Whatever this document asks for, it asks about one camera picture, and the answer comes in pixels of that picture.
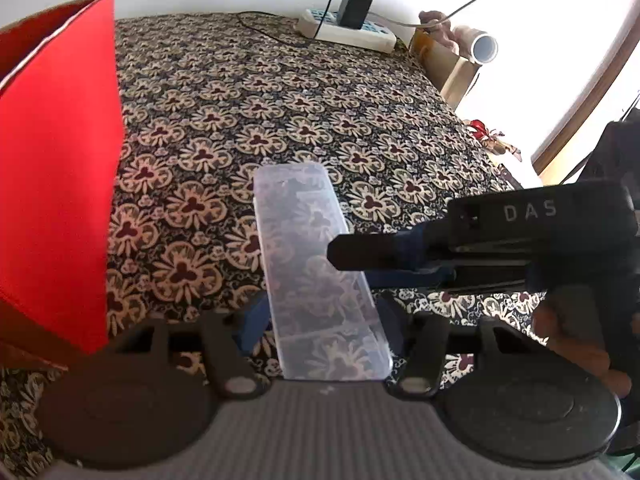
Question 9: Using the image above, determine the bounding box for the clear plastic case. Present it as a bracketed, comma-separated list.
[254, 162, 393, 382]

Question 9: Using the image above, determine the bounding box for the person's right hand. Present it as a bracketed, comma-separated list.
[532, 300, 632, 399]

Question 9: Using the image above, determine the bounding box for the brown cardboard box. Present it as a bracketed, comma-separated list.
[410, 29, 480, 110]

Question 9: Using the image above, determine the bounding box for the white rolled tube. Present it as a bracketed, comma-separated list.
[462, 29, 498, 65]

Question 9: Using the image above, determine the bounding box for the patterned floral tablecloth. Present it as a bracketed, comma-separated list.
[0, 11, 547, 480]

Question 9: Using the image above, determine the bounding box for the pink plush toy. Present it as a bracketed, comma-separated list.
[419, 11, 475, 58]

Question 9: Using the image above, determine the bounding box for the white power strip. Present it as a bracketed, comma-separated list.
[294, 9, 397, 53]

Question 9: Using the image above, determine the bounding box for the black power adapter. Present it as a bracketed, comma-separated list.
[336, 0, 372, 29]

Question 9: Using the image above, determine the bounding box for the red cardboard box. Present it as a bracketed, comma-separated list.
[1, 0, 125, 368]

